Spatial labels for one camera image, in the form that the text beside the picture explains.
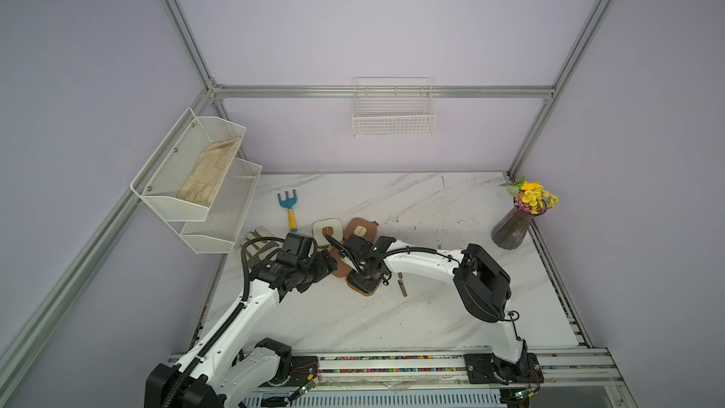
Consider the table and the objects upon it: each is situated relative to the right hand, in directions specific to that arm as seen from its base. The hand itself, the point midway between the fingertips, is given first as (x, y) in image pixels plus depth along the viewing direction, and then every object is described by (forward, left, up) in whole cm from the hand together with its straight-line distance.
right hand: (362, 281), depth 89 cm
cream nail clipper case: (+21, +11, +1) cm, 23 cm away
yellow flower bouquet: (+15, -50, +22) cm, 57 cm away
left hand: (-1, +10, +9) cm, 14 cm away
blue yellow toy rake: (+34, +29, -1) cm, 45 cm away
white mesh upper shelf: (+19, +48, +31) cm, 61 cm away
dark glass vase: (+13, -50, +7) cm, 52 cm away
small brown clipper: (0, -13, -2) cm, 13 cm away
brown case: (+20, 0, +1) cm, 20 cm away
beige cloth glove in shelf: (+21, +43, +29) cm, 56 cm away
